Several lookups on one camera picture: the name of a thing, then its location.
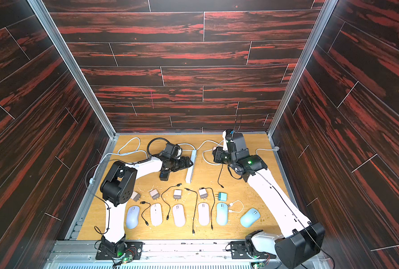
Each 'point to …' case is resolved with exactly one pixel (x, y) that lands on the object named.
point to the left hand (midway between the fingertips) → (190, 164)
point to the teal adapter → (222, 196)
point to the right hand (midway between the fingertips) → (219, 150)
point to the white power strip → (191, 170)
